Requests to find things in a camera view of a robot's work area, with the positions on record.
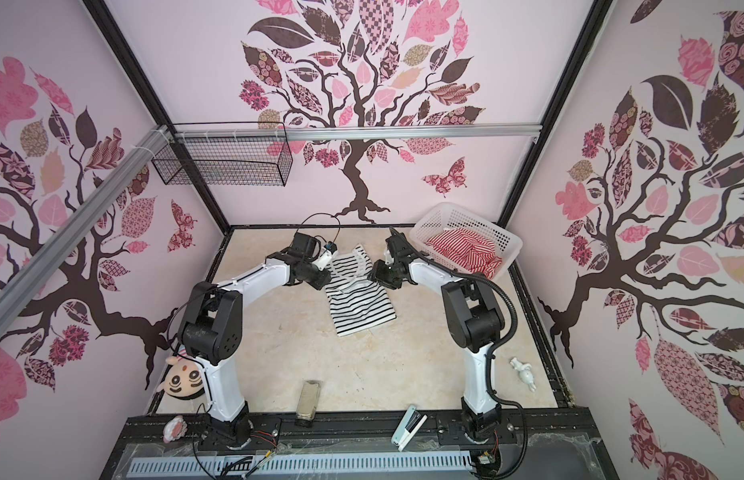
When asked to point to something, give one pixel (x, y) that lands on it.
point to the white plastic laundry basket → (449, 216)
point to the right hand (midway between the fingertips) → (372, 275)
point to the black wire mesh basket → (225, 153)
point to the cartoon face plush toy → (184, 377)
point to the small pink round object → (175, 429)
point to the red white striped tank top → (466, 250)
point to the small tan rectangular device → (308, 402)
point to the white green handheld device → (408, 428)
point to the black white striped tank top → (357, 302)
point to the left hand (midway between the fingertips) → (324, 277)
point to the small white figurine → (525, 373)
